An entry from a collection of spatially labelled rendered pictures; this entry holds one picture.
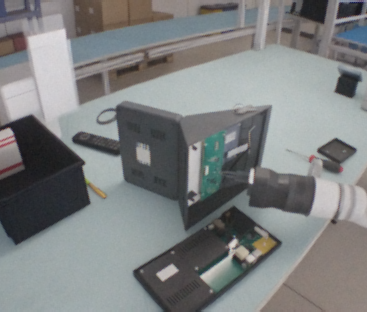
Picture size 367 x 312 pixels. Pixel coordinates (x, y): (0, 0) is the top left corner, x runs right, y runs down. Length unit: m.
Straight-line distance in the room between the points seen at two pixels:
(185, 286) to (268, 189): 0.23
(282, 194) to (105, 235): 0.36
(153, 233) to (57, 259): 0.20
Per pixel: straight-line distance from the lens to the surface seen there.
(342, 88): 1.42
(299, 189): 0.57
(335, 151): 0.97
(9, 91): 0.86
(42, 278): 0.61
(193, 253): 0.57
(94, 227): 0.66
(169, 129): 0.58
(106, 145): 0.86
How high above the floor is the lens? 1.48
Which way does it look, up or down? 35 degrees down
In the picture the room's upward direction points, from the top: 1 degrees clockwise
